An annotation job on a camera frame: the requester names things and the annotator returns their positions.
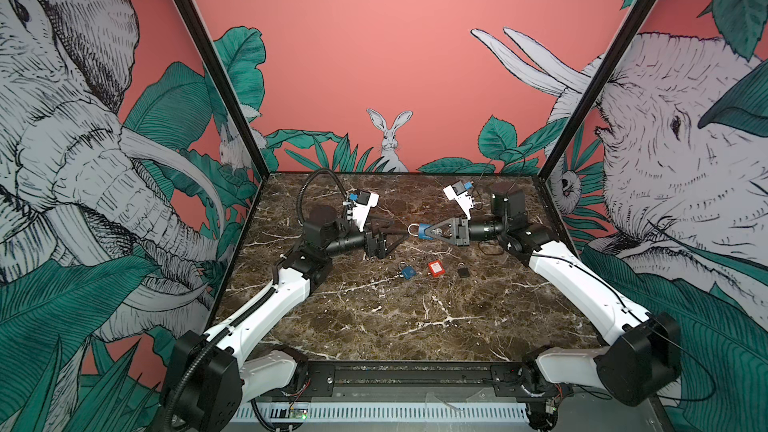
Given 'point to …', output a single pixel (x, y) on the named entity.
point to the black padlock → (463, 271)
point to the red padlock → (436, 268)
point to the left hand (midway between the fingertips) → (402, 228)
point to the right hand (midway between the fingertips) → (428, 233)
